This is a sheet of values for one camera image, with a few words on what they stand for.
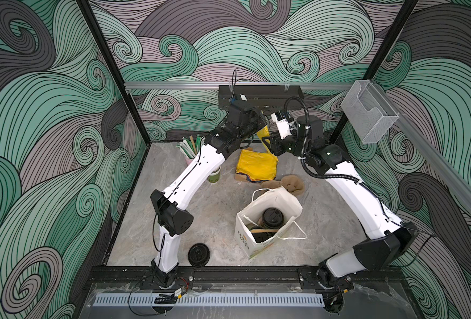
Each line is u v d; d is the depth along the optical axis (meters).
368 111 0.79
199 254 0.77
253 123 0.61
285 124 0.60
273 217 0.76
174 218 0.46
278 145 0.63
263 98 0.95
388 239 0.39
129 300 0.69
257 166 1.04
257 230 0.68
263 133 0.73
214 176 0.95
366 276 0.75
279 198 0.76
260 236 0.59
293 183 0.98
